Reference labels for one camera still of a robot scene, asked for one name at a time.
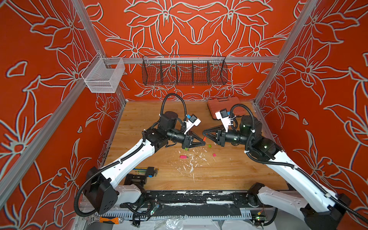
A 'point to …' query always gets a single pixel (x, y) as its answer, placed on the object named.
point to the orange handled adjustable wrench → (104, 220)
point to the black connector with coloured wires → (149, 171)
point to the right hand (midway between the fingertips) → (203, 133)
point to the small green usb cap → (210, 145)
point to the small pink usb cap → (214, 155)
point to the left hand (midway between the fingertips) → (203, 142)
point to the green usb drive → (186, 149)
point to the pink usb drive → (183, 156)
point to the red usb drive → (204, 138)
